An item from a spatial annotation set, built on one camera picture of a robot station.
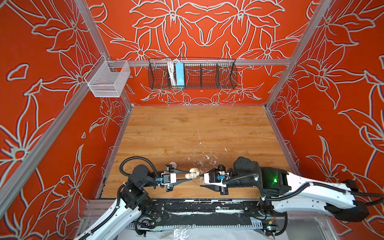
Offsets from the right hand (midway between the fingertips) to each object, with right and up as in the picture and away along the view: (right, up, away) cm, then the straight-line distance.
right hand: (199, 179), depth 56 cm
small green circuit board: (+35, -28, +13) cm, 47 cm away
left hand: (-4, +1, +4) cm, 5 cm away
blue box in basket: (-10, +51, +34) cm, 62 cm away
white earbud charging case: (-2, +2, +3) cm, 4 cm away
